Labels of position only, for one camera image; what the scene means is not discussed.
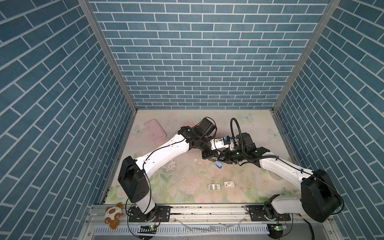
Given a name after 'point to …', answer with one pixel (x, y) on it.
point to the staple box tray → (214, 186)
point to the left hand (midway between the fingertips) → (217, 152)
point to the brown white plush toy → (112, 214)
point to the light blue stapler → (218, 164)
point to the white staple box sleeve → (229, 183)
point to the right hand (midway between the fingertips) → (214, 157)
